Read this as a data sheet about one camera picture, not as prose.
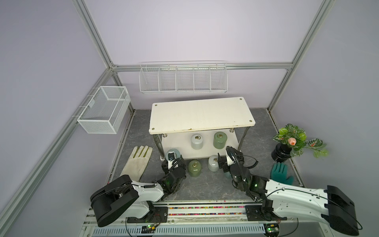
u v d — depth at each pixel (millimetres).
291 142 685
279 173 865
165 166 766
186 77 992
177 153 794
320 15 725
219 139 864
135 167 897
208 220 734
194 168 826
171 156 723
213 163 829
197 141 860
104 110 841
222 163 684
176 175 643
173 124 684
